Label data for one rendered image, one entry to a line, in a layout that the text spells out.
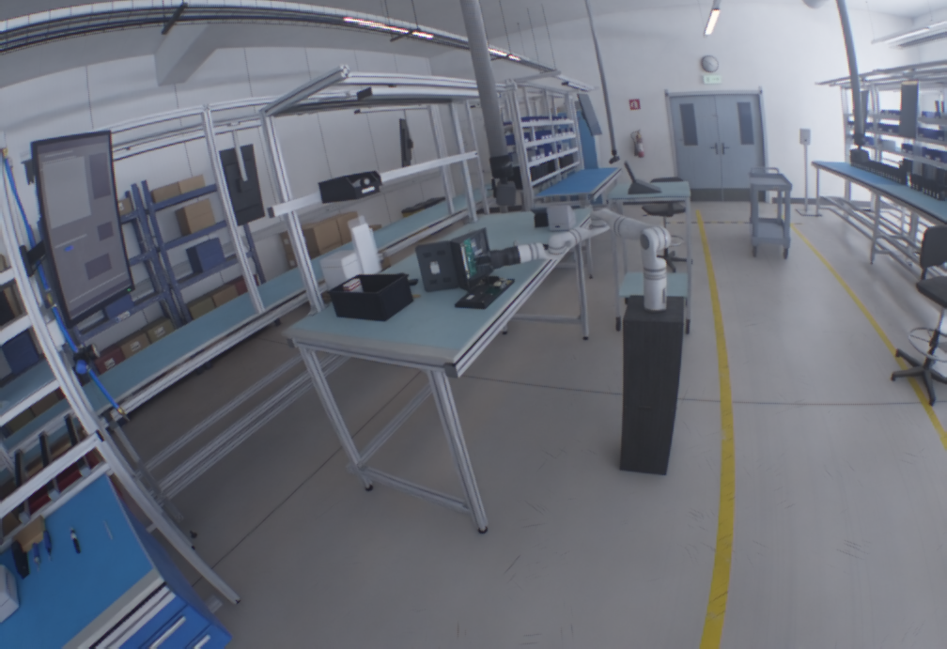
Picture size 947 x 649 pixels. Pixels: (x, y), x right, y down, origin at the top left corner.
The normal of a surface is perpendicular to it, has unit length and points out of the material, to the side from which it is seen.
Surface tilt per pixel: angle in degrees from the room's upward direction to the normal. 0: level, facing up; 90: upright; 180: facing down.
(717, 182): 90
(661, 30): 90
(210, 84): 90
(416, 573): 0
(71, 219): 101
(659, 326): 90
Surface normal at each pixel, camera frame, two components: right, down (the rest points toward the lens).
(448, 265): -0.11, 0.38
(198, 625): 0.87, 0.02
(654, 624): -0.18, -0.92
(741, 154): -0.46, 0.40
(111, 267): 1.00, 0.03
